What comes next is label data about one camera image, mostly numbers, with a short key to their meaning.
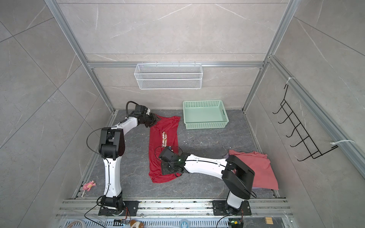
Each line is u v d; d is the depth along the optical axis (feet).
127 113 2.73
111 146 1.97
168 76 3.31
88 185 2.60
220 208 2.41
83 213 2.41
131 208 2.40
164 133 3.41
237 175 1.52
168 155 2.07
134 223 2.21
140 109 2.88
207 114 3.87
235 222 2.31
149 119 3.11
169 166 2.04
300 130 2.21
